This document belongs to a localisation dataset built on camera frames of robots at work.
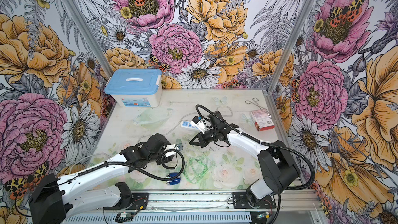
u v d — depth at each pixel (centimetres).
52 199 39
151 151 61
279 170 44
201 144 73
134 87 101
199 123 76
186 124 99
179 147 69
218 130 68
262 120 100
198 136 76
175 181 80
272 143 48
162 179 57
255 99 116
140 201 75
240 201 74
